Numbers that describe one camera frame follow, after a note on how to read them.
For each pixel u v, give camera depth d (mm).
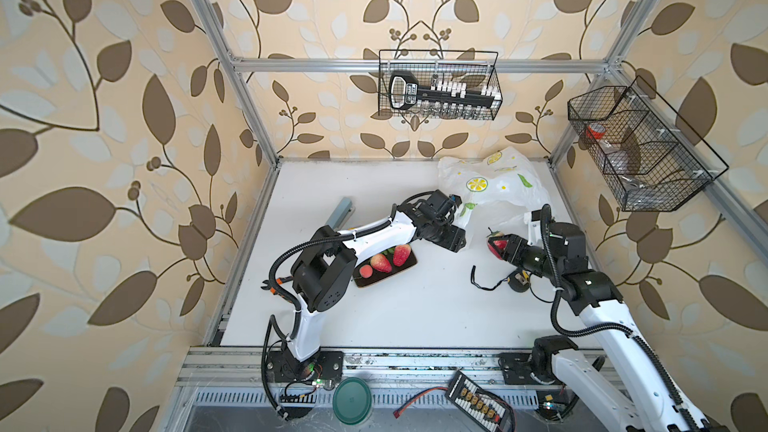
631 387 438
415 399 706
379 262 871
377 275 889
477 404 683
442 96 840
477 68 911
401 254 909
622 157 790
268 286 865
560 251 570
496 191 872
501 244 732
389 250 930
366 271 884
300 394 735
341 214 996
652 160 726
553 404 706
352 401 619
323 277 495
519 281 865
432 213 691
